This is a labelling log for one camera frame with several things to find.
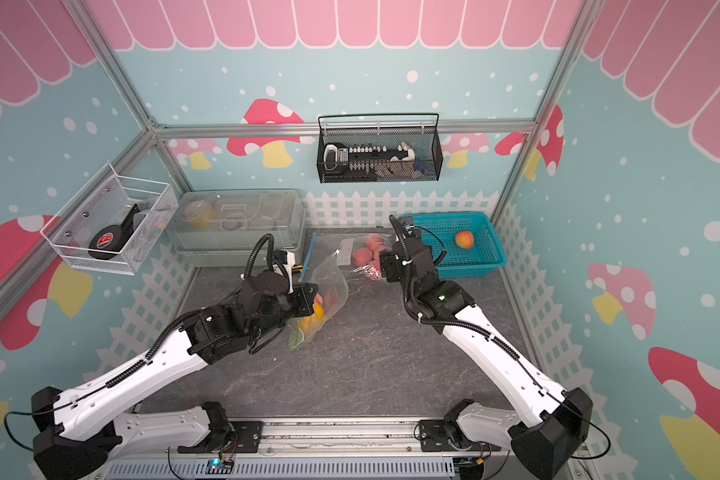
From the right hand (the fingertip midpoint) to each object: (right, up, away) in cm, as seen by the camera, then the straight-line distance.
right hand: (399, 248), depth 74 cm
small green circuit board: (-44, -54, -1) cm, 70 cm away
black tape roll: (-69, +2, -4) cm, 70 cm away
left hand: (-19, -11, -4) cm, 22 cm away
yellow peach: (-19, -15, -15) cm, 29 cm away
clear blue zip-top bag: (-25, +3, +40) cm, 47 cm away
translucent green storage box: (-57, +8, +26) cm, 63 cm away
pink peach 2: (-6, -7, +26) cm, 28 cm away
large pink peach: (-10, -2, +32) cm, 34 cm away
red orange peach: (+28, +4, +35) cm, 45 cm away
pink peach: (-5, +4, +34) cm, 34 cm away
